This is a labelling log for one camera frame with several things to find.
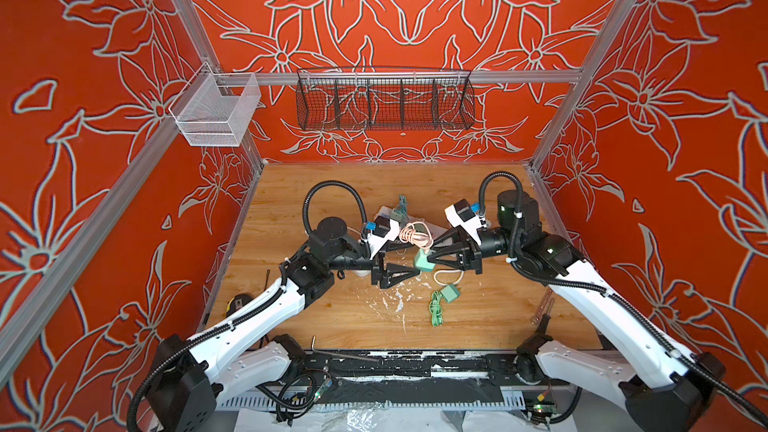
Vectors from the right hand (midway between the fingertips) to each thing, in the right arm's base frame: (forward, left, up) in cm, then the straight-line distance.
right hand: (427, 255), depth 60 cm
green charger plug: (-1, +1, 0) cm, 2 cm away
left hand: (+1, +2, -2) cm, 4 cm away
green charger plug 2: (+3, -10, -29) cm, 31 cm away
